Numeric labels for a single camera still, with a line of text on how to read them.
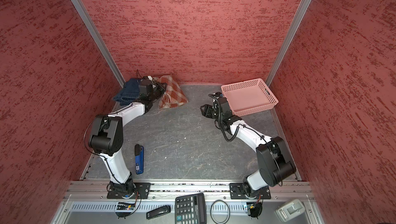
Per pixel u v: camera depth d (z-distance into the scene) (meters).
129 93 1.03
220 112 0.67
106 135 0.51
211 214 0.68
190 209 0.68
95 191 0.76
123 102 1.01
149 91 0.76
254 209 0.70
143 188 0.75
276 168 0.43
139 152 0.84
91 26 0.86
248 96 1.16
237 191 0.74
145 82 0.75
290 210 0.68
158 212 0.68
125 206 0.72
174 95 0.95
